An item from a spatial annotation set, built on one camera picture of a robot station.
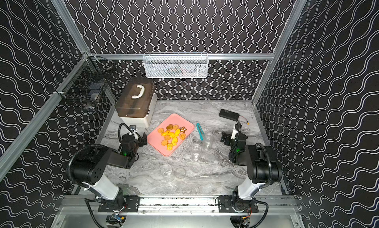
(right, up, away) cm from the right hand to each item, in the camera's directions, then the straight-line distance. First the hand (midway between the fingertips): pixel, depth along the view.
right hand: (231, 132), depth 96 cm
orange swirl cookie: (-42, +3, +7) cm, 42 cm away
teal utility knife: (-20, 0, +5) cm, 20 cm away
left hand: (-62, +1, -3) cm, 62 cm away
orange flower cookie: (-47, +1, +5) cm, 47 cm away
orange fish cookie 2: (-37, -6, +1) cm, 38 cm away
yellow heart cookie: (-36, 0, +4) cm, 36 cm away
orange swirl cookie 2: (-37, +3, +7) cm, 38 cm away
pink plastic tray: (-42, -3, +2) cm, 42 cm away
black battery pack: (+2, +12, +14) cm, 18 cm away
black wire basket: (-93, +31, -2) cm, 98 cm away
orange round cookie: (-44, -6, -1) cm, 44 cm away
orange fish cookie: (-40, -2, +4) cm, 40 cm away
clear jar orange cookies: (-40, -22, -12) cm, 47 cm away
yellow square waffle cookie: (-40, -9, -2) cm, 41 cm away
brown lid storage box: (-62, +22, -1) cm, 66 cm away
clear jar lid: (-15, -14, -6) cm, 21 cm away
